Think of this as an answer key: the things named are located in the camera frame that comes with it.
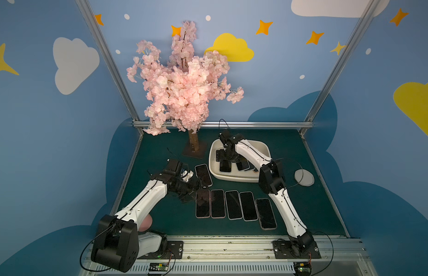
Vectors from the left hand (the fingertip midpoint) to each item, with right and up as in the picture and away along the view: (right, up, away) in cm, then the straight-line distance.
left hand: (202, 191), depth 81 cm
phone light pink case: (+23, -10, +7) cm, 27 cm away
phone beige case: (+31, -12, +3) cm, 34 cm away
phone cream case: (-1, +7, +13) cm, 14 cm away
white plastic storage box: (+35, +21, +25) cm, 48 cm away
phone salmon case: (+12, +9, +27) cm, 31 cm away
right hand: (+12, +14, +23) cm, 30 cm away
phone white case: (+16, -9, +8) cm, 20 cm away
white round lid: (+58, +3, +19) cm, 61 cm away
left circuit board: (-18, -30, -9) cm, 36 cm away
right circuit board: (+44, -32, -8) cm, 55 cm away
